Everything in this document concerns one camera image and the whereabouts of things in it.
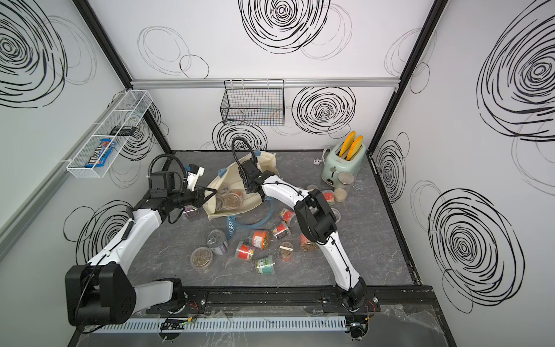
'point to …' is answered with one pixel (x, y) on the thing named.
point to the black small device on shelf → (124, 131)
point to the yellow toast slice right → (355, 148)
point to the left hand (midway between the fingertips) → (213, 191)
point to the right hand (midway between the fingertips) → (261, 180)
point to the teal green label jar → (265, 266)
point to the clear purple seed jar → (190, 212)
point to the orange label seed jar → (307, 245)
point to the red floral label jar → (280, 231)
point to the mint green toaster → (343, 157)
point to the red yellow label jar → (288, 215)
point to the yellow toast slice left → (347, 142)
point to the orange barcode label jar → (259, 238)
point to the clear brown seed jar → (201, 256)
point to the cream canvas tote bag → (228, 196)
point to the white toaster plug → (317, 161)
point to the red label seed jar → (244, 251)
